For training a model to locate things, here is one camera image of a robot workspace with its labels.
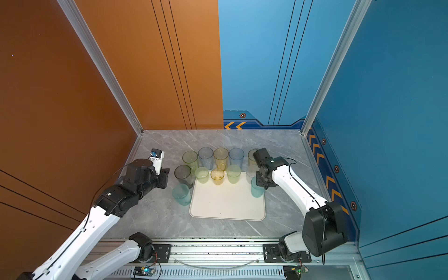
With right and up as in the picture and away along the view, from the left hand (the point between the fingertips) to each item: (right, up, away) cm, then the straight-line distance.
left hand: (165, 167), depth 73 cm
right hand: (+44, -9, +11) cm, 46 cm away
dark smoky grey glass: (+3, -6, +18) cm, 19 cm away
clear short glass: (+39, -6, +21) cm, 44 cm away
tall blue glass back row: (+31, +3, +19) cm, 36 cm away
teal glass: (+2, -15, +15) cm, 21 cm away
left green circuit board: (-8, -42, -2) cm, 43 cm away
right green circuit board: (+53, -43, -2) cm, 68 cm away
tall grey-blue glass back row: (+15, +3, +18) cm, 23 cm away
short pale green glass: (+12, -6, +20) cm, 24 cm away
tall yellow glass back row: (+23, +4, +17) cm, 29 cm away
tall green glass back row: (+7, +3, +16) cm, 18 cm away
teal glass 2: (+41, -14, +16) cm, 46 cm away
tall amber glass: (+39, +1, +17) cm, 42 cm away
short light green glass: (+29, -5, +20) cm, 36 cm away
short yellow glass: (+20, -7, +23) cm, 32 cm away
